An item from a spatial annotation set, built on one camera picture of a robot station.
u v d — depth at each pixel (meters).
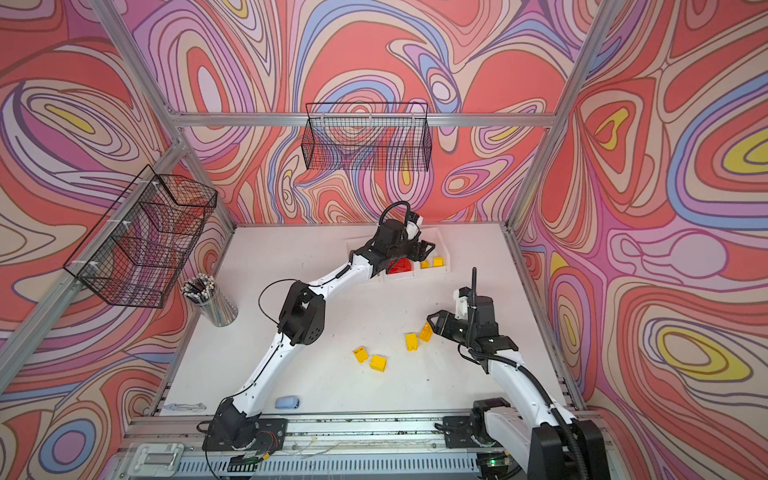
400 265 1.04
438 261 1.06
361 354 0.86
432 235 1.08
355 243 1.07
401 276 1.01
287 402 0.78
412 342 0.88
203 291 0.80
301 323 0.65
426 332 0.91
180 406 0.78
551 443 0.40
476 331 0.65
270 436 0.72
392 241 0.82
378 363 0.84
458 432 0.73
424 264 1.04
